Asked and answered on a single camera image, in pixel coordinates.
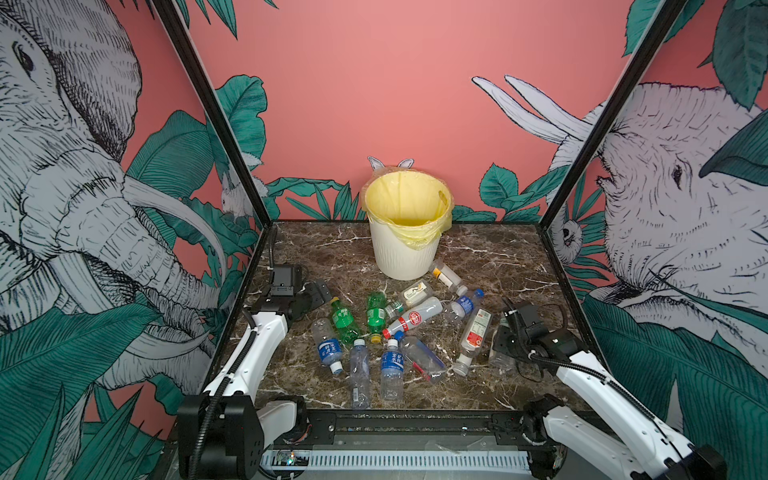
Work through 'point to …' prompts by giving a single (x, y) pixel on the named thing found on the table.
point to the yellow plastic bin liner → (416, 206)
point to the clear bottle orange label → (448, 276)
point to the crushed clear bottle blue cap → (422, 357)
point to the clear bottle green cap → (498, 362)
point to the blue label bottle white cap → (392, 372)
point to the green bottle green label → (376, 315)
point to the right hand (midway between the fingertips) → (496, 337)
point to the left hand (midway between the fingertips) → (316, 290)
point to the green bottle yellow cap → (343, 320)
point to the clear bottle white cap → (360, 375)
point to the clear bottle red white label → (473, 340)
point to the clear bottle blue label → (328, 345)
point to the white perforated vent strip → (401, 461)
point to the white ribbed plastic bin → (399, 260)
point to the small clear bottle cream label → (417, 292)
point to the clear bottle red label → (427, 310)
